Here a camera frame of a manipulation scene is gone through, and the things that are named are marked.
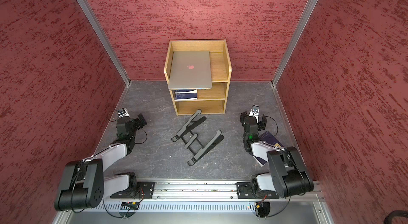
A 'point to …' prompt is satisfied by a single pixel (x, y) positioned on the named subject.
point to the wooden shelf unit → (211, 101)
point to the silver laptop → (190, 69)
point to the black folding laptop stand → (190, 141)
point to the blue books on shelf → (186, 94)
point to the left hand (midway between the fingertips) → (134, 119)
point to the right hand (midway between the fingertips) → (254, 115)
